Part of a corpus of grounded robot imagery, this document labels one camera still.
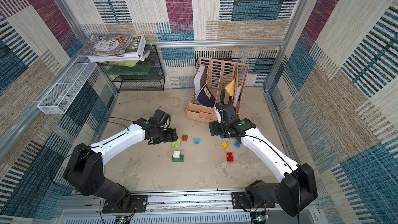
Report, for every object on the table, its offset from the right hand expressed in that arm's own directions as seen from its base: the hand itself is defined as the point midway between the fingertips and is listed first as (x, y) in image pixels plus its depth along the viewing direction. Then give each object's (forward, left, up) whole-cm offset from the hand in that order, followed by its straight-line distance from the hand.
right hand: (217, 123), depth 82 cm
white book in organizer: (+29, +9, +5) cm, 31 cm away
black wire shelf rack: (+31, +41, +7) cm, 52 cm away
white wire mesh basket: (+1, +73, +18) cm, 75 cm away
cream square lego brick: (-13, +21, -9) cm, 26 cm away
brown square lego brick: (0, +18, -15) cm, 24 cm away
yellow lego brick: (-6, -5, -14) cm, 16 cm away
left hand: (-3, +25, -9) cm, 26 cm away
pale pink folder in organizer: (+13, -12, +8) cm, 19 cm away
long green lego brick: (-14, +20, -13) cm, 27 cm away
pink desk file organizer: (+40, +1, -2) cm, 40 cm away
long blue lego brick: (-4, -13, -16) cm, 21 cm away
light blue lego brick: (-3, +11, -14) cm, 19 cm away
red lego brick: (-12, -7, -16) cm, 21 cm away
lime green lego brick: (-4, +23, -15) cm, 28 cm away
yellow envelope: (+18, -8, +8) cm, 21 cm away
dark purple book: (+24, +5, -6) cm, 25 cm away
